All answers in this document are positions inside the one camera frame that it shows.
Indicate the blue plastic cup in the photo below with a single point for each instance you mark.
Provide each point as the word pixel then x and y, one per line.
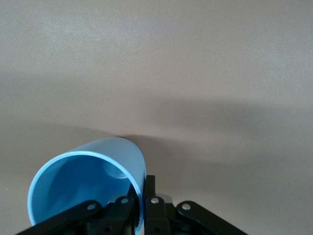
pixel 80 181

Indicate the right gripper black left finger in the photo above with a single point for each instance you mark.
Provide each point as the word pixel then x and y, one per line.
pixel 122 213

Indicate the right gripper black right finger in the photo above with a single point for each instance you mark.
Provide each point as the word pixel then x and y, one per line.
pixel 156 215

